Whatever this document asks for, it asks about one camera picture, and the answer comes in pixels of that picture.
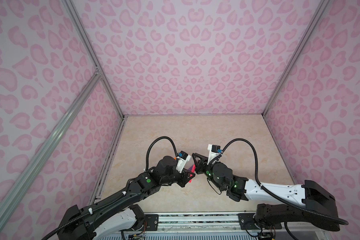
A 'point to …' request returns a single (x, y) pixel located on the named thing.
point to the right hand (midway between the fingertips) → (191, 156)
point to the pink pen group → (193, 169)
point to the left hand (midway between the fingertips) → (194, 171)
